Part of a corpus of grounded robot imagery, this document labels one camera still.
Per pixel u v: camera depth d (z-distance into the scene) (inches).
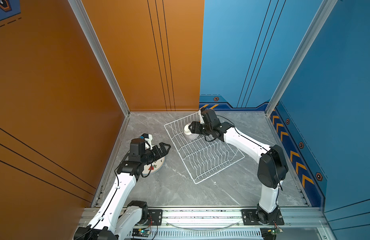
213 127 26.3
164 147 27.5
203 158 36.0
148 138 28.6
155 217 29.0
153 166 34.6
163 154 27.4
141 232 27.8
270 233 27.5
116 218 17.5
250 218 28.5
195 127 30.4
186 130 33.9
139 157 23.2
